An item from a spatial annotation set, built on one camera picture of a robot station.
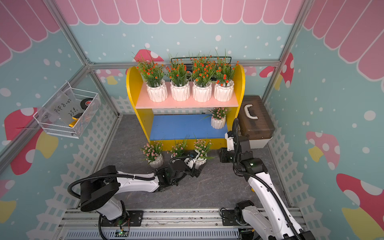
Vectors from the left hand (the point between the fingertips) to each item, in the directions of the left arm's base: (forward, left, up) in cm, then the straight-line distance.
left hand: (199, 159), depth 82 cm
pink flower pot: (+2, +25, +3) cm, 26 cm away
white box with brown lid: (+25, -36, +3) cm, 44 cm away
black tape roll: (+21, +61, +21) cm, 68 cm away
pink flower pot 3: (0, -2, +13) cm, 14 cm away
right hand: (+2, -11, +7) cm, 13 cm away
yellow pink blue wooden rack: (+26, +23, 0) cm, 35 cm away
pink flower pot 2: (+4, +12, +2) cm, 13 cm away
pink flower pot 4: (+18, -10, +15) cm, 25 cm away
